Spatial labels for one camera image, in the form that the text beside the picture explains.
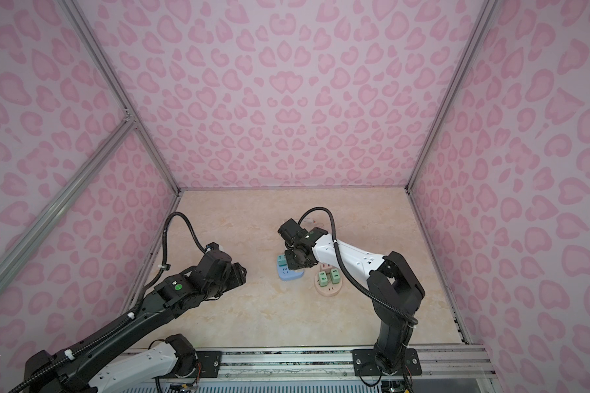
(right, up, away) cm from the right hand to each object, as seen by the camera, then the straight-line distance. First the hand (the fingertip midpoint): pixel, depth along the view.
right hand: (294, 262), depth 87 cm
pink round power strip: (+13, -9, -1) cm, 16 cm away
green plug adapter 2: (+14, -4, -3) cm, 15 cm away
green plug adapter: (+10, -5, -3) cm, 12 cm away
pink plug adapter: (+11, -2, -1) cm, 11 cm away
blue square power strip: (-3, -5, +3) cm, 7 cm away
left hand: (-15, -3, -9) cm, 17 cm away
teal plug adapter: (-4, 0, +1) cm, 4 cm away
